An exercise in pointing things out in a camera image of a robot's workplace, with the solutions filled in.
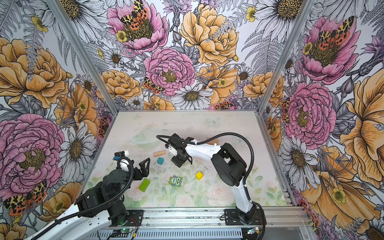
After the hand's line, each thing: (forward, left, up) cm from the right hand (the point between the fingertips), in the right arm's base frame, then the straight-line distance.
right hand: (181, 163), depth 91 cm
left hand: (-8, +18, +16) cm, 25 cm away
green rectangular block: (-11, +21, -2) cm, 24 cm away
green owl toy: (-10, +3, -1) cm, 10 cm away
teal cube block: (+2, +13, 0) cm, 13 cm away
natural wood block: (+8, +14, -1) cm, 16 cm away
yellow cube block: (-7, -11, -1) cm, 13 cm away
